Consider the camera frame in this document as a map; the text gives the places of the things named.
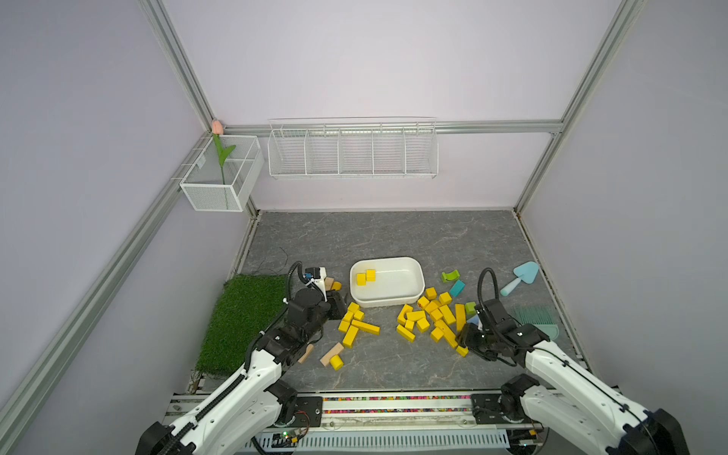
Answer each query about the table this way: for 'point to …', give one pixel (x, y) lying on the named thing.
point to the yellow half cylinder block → (336, 362)
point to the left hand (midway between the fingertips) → (344, 292)
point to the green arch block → (454, 276)
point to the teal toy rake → (541, 318)
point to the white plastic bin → (389, 281)
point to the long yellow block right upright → (461, 316)
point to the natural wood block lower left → (304, 356)
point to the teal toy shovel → (526, 272)
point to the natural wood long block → (336, 351)
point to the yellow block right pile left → (410, 336)
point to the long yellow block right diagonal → (447, 332)
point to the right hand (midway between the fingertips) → (461, 338)
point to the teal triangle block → (457, 288)
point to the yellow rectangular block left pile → (350, 336)
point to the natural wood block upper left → (329, 282)
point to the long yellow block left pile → (366, 327)
